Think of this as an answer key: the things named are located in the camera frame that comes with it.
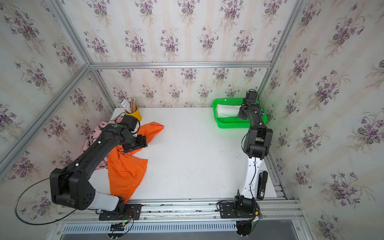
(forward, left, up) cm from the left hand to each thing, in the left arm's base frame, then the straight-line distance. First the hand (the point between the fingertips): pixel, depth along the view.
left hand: (143, 146), depth 83 cm
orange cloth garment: (-9, +11, -10) cm, 17 cm away
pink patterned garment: (+20, +38, -9) cm, 44 cm away
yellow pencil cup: (+31, +12, -6) cm, 34 cm away
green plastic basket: (+28, -62, -11) cm, 68 cm away
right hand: (+33, -64, +3) cm, 72 cm away
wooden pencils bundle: (+34, +14, +1) cm, 37 cm away
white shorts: (+34, -55, -6) cm, 65 cm away
